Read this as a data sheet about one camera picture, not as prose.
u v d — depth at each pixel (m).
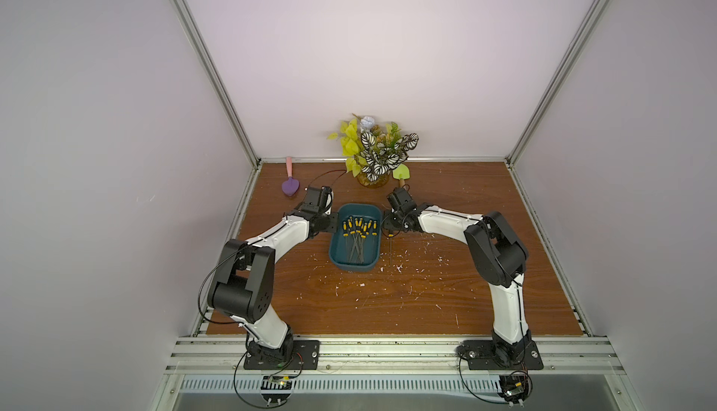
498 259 0.52
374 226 0.97
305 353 0.74
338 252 0.93
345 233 0.97
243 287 0.46
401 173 1.16
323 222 0.85
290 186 1.13
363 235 0.95
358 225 0.97
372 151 0.87
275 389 0.72
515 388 0.70
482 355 0.73
